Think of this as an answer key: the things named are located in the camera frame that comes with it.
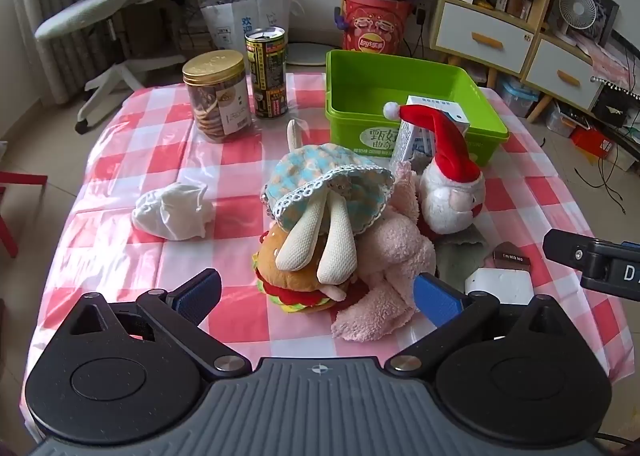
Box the red white checked tablecloth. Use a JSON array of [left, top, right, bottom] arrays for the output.
[[20, 68, 626, 437]]

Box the clear white plastic bag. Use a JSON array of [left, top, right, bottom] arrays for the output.
[[198, 0, 305, 54]]

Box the red stool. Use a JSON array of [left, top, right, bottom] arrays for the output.
[[0, 171, 48, 259]]

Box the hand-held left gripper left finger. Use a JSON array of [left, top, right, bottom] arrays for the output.
[[67, 268, 253, 379]]

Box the grey terry sock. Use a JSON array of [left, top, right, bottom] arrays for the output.
[[437, 231, 488, 281]]

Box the white wooden shelf cabinet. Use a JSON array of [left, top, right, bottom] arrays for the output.
[[429, 0, 608, 124]]

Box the dark framed picture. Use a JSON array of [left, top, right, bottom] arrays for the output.
[[577, 0, 621, 46]]

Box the small white desk fan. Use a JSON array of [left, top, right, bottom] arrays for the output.
[[550, 0, 598, 44]]

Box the pink plush rabbit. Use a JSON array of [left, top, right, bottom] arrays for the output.
[[332, 161, 438, 343]]

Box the burger plush toy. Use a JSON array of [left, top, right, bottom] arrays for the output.
[[252, 228, 358, 319]]

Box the black yellow drink can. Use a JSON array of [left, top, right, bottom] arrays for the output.
[[244, 27, 287, 119]]

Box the blue checked hat with ears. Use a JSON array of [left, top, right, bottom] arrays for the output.
[[260, 120, 396, 287]]

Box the white blue milk carton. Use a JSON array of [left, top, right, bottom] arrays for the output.
[[390, 96, 472, 169]]

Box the cookie jar with gold lid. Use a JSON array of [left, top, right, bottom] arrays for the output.
[[181, 50, 252, 143]]

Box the green plastic bin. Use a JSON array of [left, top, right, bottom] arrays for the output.
[[325, 50, 510, 167]]

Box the crumpled white sock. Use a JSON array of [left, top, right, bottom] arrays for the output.
[[131, 182, 213, 241]]

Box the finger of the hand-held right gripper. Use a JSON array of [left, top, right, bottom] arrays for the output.
[[542, 228, 640, 303]]

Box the pink patterned cloth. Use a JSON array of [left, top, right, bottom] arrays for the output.
[[585, 36, 640, 96]]

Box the red snack bucket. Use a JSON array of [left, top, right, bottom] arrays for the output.
[[342, 0, 416, 56]]

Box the white office chair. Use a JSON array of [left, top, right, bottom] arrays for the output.
[[35, 0, 188, 134]]

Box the white radiator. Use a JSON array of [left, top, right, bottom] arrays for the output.
[[10, 0, 101, 101]]

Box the clear plastic storage box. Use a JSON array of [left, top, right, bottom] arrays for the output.
[[500, 76, 541, 117], [545, 103, 581, 137]]

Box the white plush with santa hat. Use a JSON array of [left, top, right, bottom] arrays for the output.
[[382, 102, 487, 235]]

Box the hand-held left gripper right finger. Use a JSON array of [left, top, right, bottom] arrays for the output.
[[385, 272, 568, 379]]

